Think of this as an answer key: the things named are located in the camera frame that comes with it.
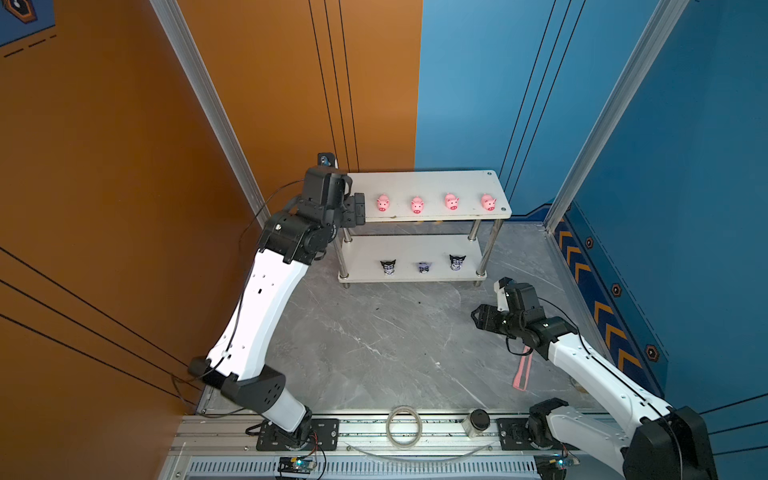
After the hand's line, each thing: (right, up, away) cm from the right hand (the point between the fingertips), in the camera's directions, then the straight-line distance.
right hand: (477, 316), depth 84 cm
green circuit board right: (+16, -31, -15) cm, 38 cm away
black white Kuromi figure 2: (-25, +13, +10) cm, 30 cm away
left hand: (-36, +31, -17) cm, 50 cm away
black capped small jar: (-5, -20, -17) cm, 27 cm away
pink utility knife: (+12, -16, -2) cm, 20 cm away
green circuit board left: (-47, -33, -14) cm, 59 cm away
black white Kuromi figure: (-4, +15, +10) cm, 18 cm away
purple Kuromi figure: (-14, +13, +11) cm, 22 cm away
